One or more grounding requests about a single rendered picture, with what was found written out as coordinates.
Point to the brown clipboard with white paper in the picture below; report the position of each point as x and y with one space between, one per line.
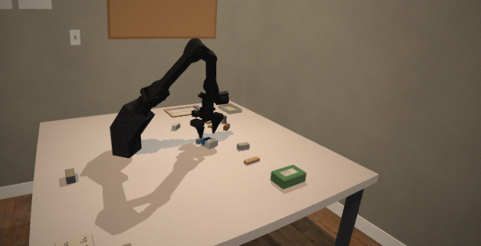
181 111

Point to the green box with white label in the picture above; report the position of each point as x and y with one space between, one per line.
288 176

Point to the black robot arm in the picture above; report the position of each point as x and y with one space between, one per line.
158 91

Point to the shallow beige rectangular tray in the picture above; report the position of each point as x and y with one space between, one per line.
230 108

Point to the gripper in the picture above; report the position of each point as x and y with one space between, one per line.
207 116

